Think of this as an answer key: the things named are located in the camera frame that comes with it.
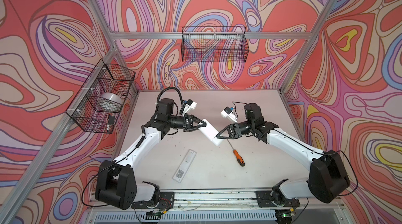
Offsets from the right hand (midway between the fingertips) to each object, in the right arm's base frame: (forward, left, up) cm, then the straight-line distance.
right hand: (219, 140), depth 69 cm
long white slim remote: (-3, +18, -22) cm, 29 cm away
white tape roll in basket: (+15, +49, +12) cm, 53 cm away
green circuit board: (-25, +31, -25) cm, 47 cm away
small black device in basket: (+11, +51, +4) cm, 52 cm away
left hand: (+4, +7, +5) cm, 9 cm away
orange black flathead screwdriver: (-2, -12, -21) cm, 24 cm away
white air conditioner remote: (+3, +4, +3) cm, 5 cm away
